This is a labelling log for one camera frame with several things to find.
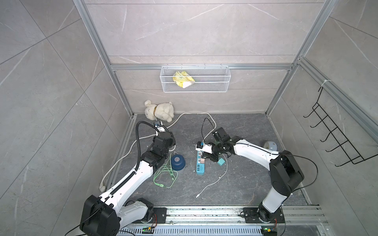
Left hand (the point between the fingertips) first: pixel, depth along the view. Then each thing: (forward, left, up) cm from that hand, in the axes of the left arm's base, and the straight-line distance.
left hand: (168, 131), depth 80 cm
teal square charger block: (-10, -31, -21) cm, 39 cm away
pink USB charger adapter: (-11, -19, -17) cm, 28 cm away
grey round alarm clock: (-3, -63, -15) cm, 65 cm away
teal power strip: (-13, -18, -21) cm, 30 cm away
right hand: (-7, -20, -15) cm, 26 cm away
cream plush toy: (+30, +8, -14) cm, 34 cm away
